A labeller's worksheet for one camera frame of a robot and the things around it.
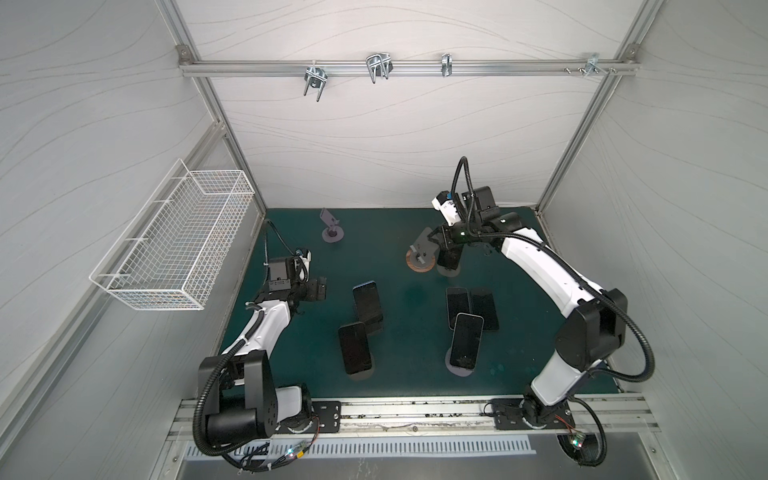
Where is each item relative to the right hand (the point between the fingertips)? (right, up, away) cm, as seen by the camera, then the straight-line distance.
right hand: (434, 228), depth 83 cm
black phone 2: (-19, -20, -2) cm, 28 cm away
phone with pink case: (+9, -23, +9) cm, 26 cm away
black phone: (+17, -24, +10) cm, 31 cm away
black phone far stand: (+9, -10, +21) cm, 24 cm away
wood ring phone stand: (-3, -8, +3) cm, 9 cm away
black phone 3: (-21, -30, -11) cm, 38 cm away
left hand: (-36, -14, +7) cm, 40 cm away
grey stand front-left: (-20, -39, -6) cm, 44 cm away
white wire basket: (-64, -6, -14) cm, 66 cm away
